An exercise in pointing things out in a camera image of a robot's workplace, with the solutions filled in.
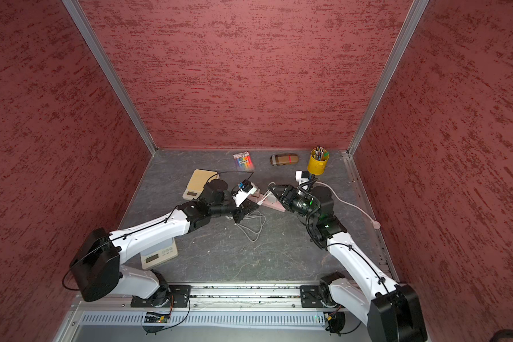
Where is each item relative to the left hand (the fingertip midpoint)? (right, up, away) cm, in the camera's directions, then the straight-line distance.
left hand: (255, 208), depth 78 cm
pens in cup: (+29, +22, +20) cm, 42 cm away
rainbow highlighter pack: (-8, +19, +36) cm, 42 cm away
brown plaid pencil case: (+11, +20, +36) cm, 42 cm away
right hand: (+5, +6, -4) cm, 9 cm away
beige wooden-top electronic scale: (-30, +8, +25) cm, 40 cm away
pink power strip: (+3, +3, -2) cm, 5 cm away
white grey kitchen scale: (-38, -19, +3) cm, 43 cm away
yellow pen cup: (+31, +16, +28) cm, 45 cm away
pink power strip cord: (+54, -10, +17) cm, 58 cm away
